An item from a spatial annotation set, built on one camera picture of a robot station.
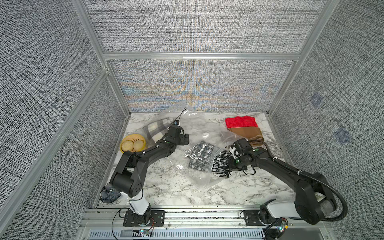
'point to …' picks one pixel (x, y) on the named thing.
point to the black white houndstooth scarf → (203, 157)
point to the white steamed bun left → (128, 145)
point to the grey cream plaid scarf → (157, 130)
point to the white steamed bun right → (138, 145)
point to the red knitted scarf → (244, 121)
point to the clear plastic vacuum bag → (195, 124)
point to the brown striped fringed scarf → (253, 134)
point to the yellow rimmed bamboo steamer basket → (133, 137)
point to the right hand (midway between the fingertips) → (228, 163)
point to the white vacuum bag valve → (205, 134)
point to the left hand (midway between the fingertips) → (182, 134)
